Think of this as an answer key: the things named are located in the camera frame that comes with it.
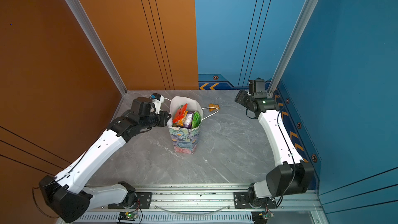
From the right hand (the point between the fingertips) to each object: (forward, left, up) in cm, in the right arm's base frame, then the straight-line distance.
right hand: (239, 97), depth 80 cm
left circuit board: (-48, +55, -28) cm, 78 cm away
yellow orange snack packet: (-11, +31, -7) cm, 33 cm away
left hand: (-10, +34, -1) cm, 36 cm away
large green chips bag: (-8, +23, -9) cm, 26 cm away
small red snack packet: (-8, +31, -3) cm, 32 cm away
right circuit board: (-48, -7, -29) cm, 57 cm away
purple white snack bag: (-10, +27, -7) cm, 29 cm away
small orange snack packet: (+16, +13, -25) cm, 33 cm away
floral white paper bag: (-19, +28, -10) cm, 36 cm away
